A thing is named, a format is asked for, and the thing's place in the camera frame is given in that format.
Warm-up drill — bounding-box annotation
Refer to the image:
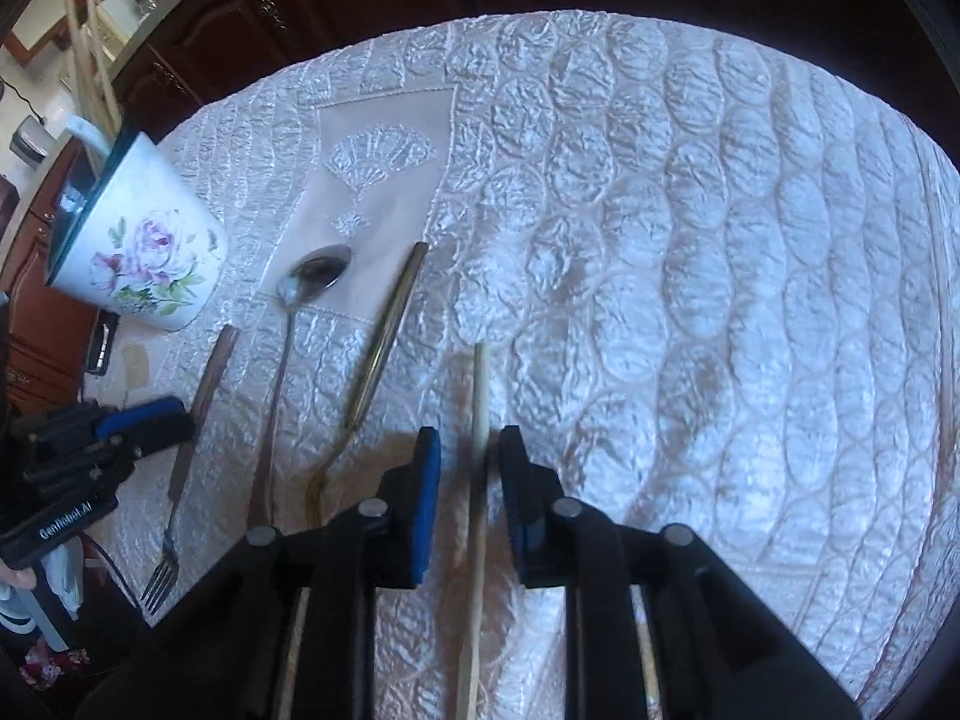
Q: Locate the white gloved left hand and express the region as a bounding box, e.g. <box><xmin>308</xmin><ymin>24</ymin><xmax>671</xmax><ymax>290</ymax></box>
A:
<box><xmin>2</xmin><ymin>538</ymin><xmax>85</xmax><ymax>652</ymax></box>

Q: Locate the black phone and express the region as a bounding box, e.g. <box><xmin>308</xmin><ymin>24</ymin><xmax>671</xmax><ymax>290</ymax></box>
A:
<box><xmin>83</xmin><ymin>310</ymin><xmax>119</xmax><ymax>376</ymax></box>

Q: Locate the white floral cup teal inside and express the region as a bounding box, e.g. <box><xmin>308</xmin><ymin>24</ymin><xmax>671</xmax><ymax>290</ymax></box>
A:
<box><xmin>46</xmin><ymin>125</ymin><xmax>228</xmax><ymax>332</ymax></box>

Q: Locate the metal spoon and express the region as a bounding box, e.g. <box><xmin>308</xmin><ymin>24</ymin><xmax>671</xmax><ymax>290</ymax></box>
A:
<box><xmin>245</xmin><ymin>244</ymin><xmax>353</xmax><ymax>530</ymax></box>

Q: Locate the white ceramic soup spoon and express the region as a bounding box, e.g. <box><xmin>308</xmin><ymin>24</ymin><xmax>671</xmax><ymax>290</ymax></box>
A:
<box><xmin>65</xmin><ymin>114</ymin><xmax>112</xmax><ymax>158</ymax></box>

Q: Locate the white quilted table cloth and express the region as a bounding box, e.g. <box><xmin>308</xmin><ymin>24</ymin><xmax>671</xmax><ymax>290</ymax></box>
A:
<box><xmin>86</xmin><ymin>11</ymin><xmax>958</xmax><ymax>718</ymax></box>

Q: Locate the chopstick standing in cup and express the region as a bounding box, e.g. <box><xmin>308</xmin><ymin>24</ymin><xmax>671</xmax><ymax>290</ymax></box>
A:
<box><xmin>65</xmin><ymin>0</ymin><xmax>109</xmax><ymax>132</ymax></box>

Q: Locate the wooden handled fork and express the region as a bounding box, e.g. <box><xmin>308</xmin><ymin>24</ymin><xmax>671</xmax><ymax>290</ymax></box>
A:
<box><xmin>140</xmin><ymin>325</ymin><xmax>239</xmax><ymax>616</ymax></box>

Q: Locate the gold handled fork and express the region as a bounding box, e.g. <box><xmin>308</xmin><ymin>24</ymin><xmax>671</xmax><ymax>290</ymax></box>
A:
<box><xmin>304</xmin><ymin>241</ymin><xmax>428</xmax><ymax>527</ymax></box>

